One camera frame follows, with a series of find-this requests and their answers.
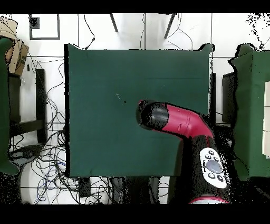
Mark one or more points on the grey robot base foot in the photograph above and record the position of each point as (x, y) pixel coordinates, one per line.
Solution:
(25, 152)

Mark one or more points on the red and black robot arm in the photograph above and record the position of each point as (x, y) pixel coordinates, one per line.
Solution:
(179, 122)

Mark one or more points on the stack of white boxes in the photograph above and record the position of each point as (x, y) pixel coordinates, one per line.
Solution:
(266, 118)

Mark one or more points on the dark green tablecloth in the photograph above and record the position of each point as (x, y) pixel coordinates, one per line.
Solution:
(105, 126)

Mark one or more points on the black power adapter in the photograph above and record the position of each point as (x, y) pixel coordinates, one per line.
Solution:
(84, 187)

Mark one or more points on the black tripod leg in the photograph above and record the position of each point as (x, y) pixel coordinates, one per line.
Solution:
(169, 26)
(114, 23)

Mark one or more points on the black box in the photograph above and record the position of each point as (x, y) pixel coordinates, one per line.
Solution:
(228, 97)

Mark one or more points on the green cloth covered table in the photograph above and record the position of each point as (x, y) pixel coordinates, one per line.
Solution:
(4, 105)
(251, 116)

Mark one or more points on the brown cardboard box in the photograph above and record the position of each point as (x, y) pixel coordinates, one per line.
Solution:
(16, 57)

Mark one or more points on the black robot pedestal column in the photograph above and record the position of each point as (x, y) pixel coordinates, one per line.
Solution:
(139, 190)

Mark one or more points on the black stand frame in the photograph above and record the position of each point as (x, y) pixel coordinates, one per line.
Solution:
(41, 95)

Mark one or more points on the black square floor frame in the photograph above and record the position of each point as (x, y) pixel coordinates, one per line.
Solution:
(34, 22)

